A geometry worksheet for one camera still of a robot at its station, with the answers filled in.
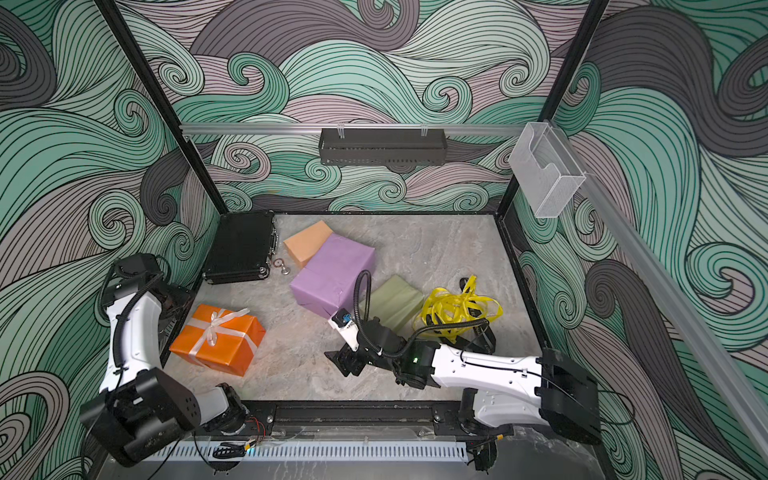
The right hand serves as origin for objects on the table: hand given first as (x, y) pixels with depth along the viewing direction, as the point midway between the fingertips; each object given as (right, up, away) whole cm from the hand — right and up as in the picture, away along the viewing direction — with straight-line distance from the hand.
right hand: (332, 347), depth 71 cm
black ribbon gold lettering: (+42, -3, +16) cm, 45 cm away
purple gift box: (-4, +14, +14) cm, 20 cm away
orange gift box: (-30, 0, +5) cm, 31 cm away
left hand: (-42, +8, +4) cm, 43 cm away
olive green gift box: (+16, +7, +17) cm, 25 cm away
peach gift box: (-15, +24, +32) cm, 43 cm away
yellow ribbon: (+50, +3, +21) cm, 54 cm away
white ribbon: (-33, +3, +6) cm, 33 cm away
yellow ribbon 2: (+31, +5, +18) cm, 37 cm away
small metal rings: (-24, +18, +33) cm, 45 cm away
